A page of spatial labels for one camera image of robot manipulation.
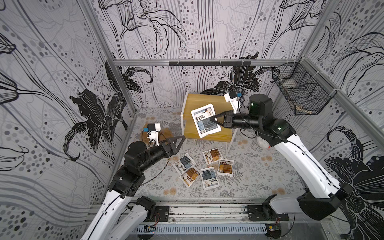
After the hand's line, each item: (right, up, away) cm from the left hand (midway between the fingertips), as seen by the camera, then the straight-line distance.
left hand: (184, 143), depth 62 cm
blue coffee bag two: (+13, -23, +21) cm, 34 cm away
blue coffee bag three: (-2, -16, +27) cm, 32 cm away
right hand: (+12, +10, -3) cm, 16 cm away
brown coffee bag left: (+2, -21, +20) cm, 29 cm away
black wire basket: (+73, +27, +28) cm, 83 cm away
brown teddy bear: (-15, +1, +31) cm, 35 cm away
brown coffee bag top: (+15, -12, +28) cm, 34 cm away
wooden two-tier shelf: (+2, +20, +17) cm, 26 cm away
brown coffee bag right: (+22, -18, +24) cm, 37 cm away
